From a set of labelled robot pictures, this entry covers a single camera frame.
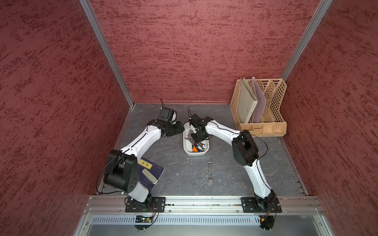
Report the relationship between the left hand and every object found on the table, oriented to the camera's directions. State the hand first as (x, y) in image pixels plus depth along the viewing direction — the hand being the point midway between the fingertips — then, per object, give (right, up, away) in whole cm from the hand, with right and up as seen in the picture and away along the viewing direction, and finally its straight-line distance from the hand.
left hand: (181, 131), depth 87 cm
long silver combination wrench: (+17, -28, -4) cm, 33 cm away
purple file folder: (+51, +13, +9) cm, 54 cm away
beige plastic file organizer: (+62, +5, +12) cm, 63 cm away
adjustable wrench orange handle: (+8, -12, +7) cm, 17 cm away
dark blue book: (-16, -23, -2) cm, 28 cm away
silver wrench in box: (+5, -5, +10) cm, 12 cm away
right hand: (+11, -8, +10) cm, 17 cm away
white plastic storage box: (+4, -10, +9) cm, 14 cm away
